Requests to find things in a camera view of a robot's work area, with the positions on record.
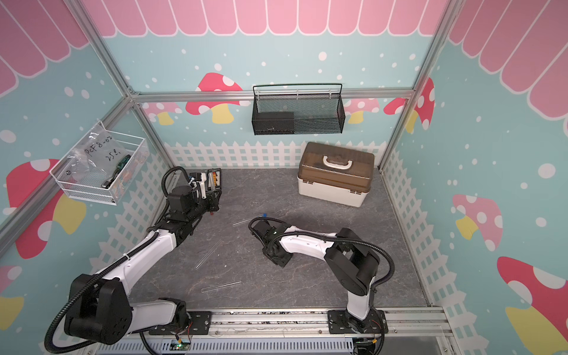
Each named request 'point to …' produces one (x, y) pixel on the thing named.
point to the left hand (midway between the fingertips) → (220, 194)
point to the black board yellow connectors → (214, 179)
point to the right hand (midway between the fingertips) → (269, 257)
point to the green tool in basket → (105, 185)
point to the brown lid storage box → (334, 174)
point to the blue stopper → (265, 215)
